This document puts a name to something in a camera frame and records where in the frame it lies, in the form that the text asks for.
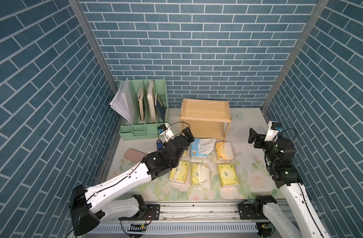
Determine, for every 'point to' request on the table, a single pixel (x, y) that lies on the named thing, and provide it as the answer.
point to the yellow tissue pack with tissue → (185, 155)
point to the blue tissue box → (201, 147)
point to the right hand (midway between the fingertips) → (262, 130)
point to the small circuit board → (137, 227)
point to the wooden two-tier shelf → (206, 119)
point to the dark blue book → (160, 109)
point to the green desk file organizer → (142, 128)
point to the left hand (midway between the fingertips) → (190, 133)
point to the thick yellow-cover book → (151, 99)
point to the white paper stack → (123, 103)
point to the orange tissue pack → (224, 151)
